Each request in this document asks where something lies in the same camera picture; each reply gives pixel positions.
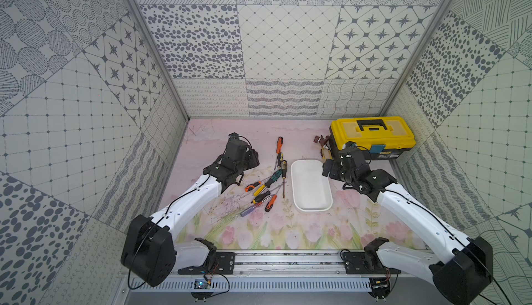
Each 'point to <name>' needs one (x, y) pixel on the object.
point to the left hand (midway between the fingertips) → (253, 150)
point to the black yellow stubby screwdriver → (257, 199)
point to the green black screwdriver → (273, 178)
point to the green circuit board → (202, 283)
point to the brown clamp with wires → (323, 141)
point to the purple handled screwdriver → (248, 210)
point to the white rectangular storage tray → (312, 190)
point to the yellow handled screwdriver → (260, 190)
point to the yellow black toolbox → (380, 137)
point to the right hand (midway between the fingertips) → (334, 169)
